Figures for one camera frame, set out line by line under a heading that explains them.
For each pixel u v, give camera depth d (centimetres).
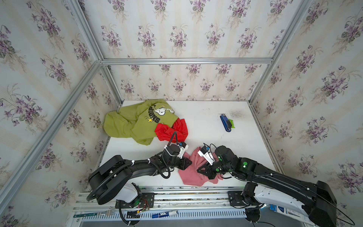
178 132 94
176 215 69
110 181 42
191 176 78
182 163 73
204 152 66
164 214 68
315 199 41
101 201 41
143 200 72
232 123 105
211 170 64
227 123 102
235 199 73
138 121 98
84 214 69
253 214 70
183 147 77
